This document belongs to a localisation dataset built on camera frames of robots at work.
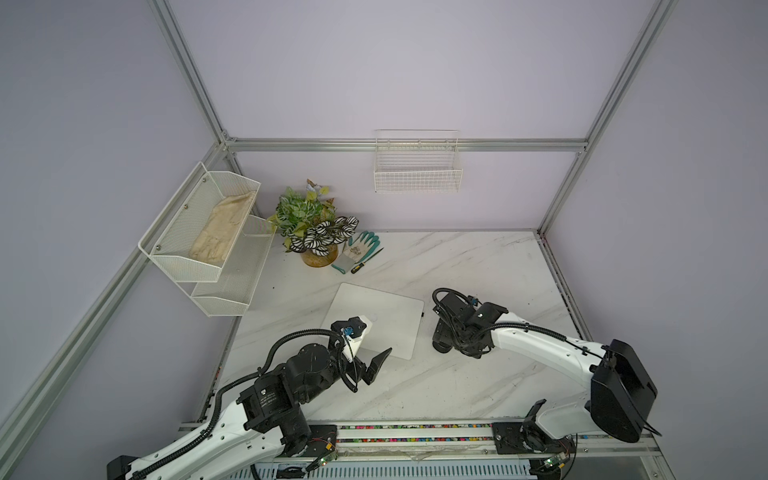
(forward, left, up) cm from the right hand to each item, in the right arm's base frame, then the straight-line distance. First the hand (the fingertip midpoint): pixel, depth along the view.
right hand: (452, 342), depth 84 cm
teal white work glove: (+40, +30, -4) cm, 50 cm away
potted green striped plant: (+30, +42, +20) cm, 55 cm away
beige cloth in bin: (+24, +63, +25) cm, 72 cm away
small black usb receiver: (+12, +7, -5) cm, 15 cm away
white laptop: (+11, +16, -5) cm, 20 cm away
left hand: (-6, +22, +16) cm, 27 cm away
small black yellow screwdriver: (+32, +30, -4) cm, 43 cm away
